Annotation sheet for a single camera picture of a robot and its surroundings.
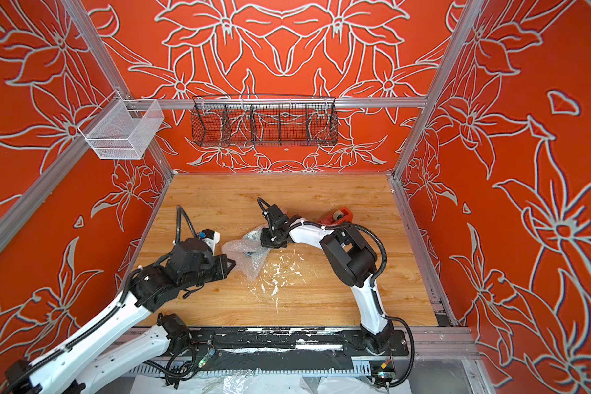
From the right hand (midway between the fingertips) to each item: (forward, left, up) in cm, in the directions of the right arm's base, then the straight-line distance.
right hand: (263, 238), depth 95 cm
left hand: (-17, +4, +15) cm, 23 cm away
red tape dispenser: (+8, -31, +5) cm, 32 cm away
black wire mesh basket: (+40, +4, +27) cm, 49 cm away
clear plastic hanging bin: (+29, +54, +31) cm, 69 cm away
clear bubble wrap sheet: (-11, +7, +11) cm, 17 cm away
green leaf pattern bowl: (-9, +4, +5) cm, 11 cm away
